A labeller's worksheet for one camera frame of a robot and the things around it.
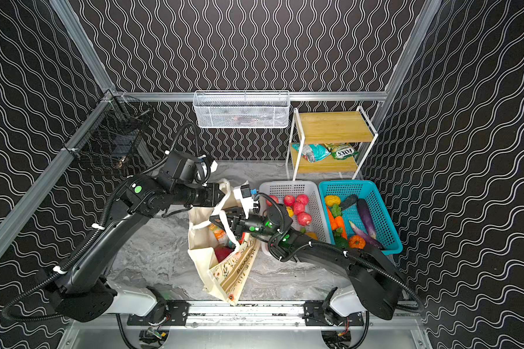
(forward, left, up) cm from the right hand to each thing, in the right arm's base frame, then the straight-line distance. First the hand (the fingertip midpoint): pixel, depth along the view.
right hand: (212, 218), depth 63 cm
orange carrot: (+15, -43, -28) cm, 54 cm away
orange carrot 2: (+16, -47, -30) cm, 58 cm away
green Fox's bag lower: (+45, -49, -14) cm, 68 cm away
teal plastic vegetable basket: (+10, -63, -26) cm, 69 cm away
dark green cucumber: (+27, -53, -29) cm, 67 cm away
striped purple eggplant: (+9, -55, -29) cm, 63 cm away
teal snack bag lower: (+42, -35, -12) cm, 56 cm away
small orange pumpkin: (+6, -51, -27) cm, 58 cm away
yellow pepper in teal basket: (+28, -45, -29) cm, 60 cm away
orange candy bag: (+5, +2, -19) cm, 20 cm away
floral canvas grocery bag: (-13, -3, -15) cm, 20 cm away
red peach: (+27, -25, -28) cm, 46 cm away
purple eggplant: (+23, -59, -31) cm, 70 cm away
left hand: (+6, -5, +3) cm, 8 cm away
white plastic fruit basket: (+11, -36, -27) cm, 47 cm away
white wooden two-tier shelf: (+50, -44, -13) cm, 68 cm away
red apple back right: (+26, -31, -26) cm, 48 cm away
